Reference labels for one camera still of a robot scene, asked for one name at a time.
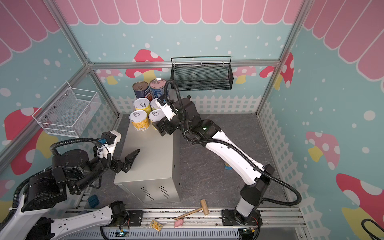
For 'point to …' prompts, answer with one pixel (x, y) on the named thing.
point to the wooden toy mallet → (205, 208)
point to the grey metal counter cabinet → (150, 179)
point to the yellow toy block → (156, 225)
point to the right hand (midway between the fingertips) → (161, 116)
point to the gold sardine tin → (227, 167)
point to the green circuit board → (122, 232)
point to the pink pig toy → (178, 222)
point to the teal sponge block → (93, 201)
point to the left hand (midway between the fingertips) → (127, 147)
